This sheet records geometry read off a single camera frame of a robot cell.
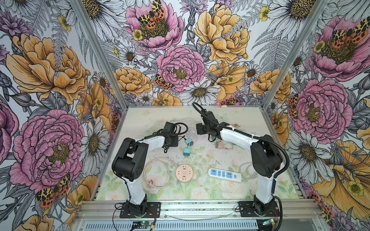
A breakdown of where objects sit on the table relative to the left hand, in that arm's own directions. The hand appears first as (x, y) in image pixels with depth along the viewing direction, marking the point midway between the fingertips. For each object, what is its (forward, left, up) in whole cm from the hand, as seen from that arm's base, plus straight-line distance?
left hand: (173, 145), depth 98 cm
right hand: (+6, -19, +9) cm, 21 cm away
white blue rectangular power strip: (-21, -31, +2) cm, 37 cm away
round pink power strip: (-20, -7, +2) cm, 21 cm away
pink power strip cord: (-12, +3, -1) cm, 12 cm away
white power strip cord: (-22, -42, +1) cm, 47 cm away
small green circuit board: (-43, +17, -4) cm, 46 cm away
